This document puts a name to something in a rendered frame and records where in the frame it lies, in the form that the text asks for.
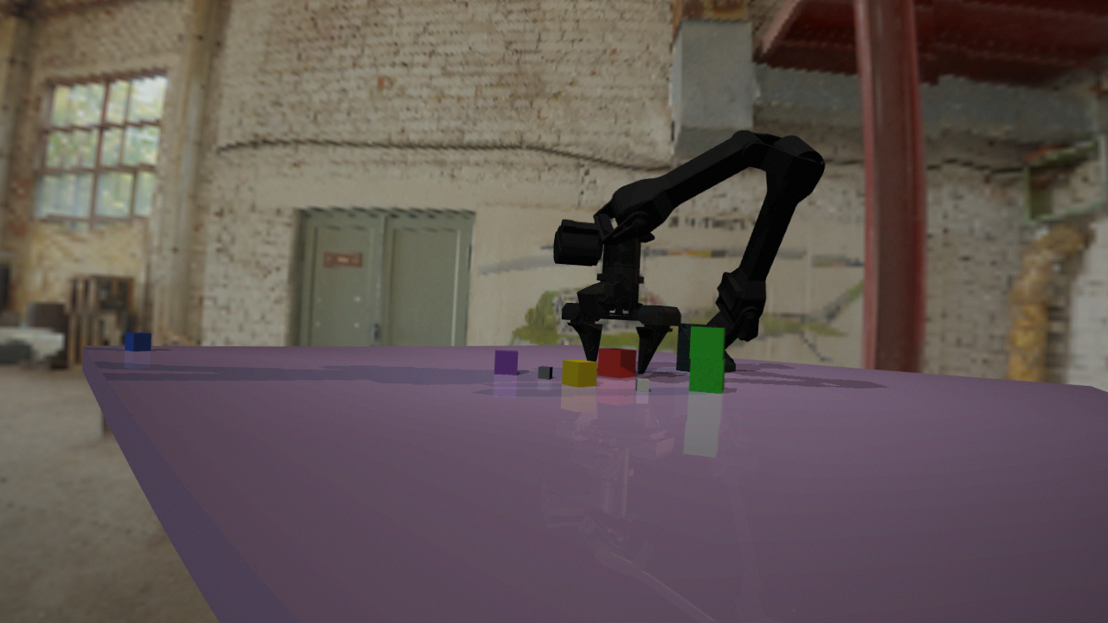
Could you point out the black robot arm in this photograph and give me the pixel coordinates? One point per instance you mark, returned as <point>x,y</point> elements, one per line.
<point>793,169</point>

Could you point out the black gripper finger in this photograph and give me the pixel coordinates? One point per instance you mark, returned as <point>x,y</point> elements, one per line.
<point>590,335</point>
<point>649,341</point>

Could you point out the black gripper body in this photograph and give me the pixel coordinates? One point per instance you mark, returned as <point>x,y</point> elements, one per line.
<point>652,316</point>

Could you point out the red block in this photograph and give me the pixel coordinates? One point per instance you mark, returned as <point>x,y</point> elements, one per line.
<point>616,363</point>

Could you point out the purple block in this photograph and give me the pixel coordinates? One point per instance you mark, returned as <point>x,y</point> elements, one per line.
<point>506,362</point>

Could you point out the yellow block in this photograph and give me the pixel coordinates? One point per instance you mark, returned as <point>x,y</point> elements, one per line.
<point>579,373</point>

